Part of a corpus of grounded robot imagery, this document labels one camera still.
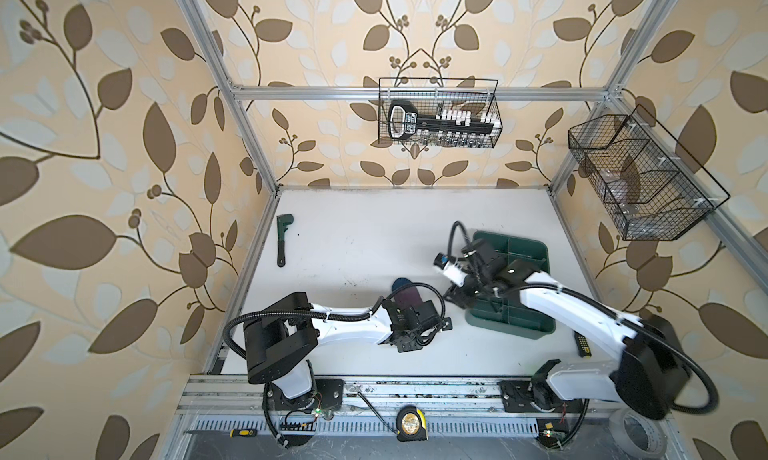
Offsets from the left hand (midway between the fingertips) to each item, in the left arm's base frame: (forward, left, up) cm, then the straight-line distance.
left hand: (417, 327), depth 84 cm
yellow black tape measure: (-23, +2, +2) cm, 23 cm away
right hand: (+8, -9, +8) cm, 14 cm away
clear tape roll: (-23, -51, 0) cm, 56 cm away
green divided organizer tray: (+6, -28, -3) cm, 29 cm away
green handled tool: (+38, +49, -1) cm, 62 cm away
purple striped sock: (+10, +2, -2) cm, 10 cm away
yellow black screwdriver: (-25, +44, -1) cm, 51 cm away
